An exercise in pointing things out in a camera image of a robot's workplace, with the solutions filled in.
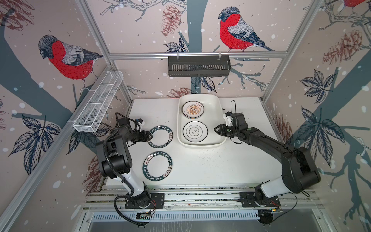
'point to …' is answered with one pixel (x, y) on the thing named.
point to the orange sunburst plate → (192, 109)
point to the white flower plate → (195, 131)
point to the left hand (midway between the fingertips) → (145, 136)
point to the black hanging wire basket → (199, 66)
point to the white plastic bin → (213, 116)
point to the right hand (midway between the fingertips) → (215, 130)
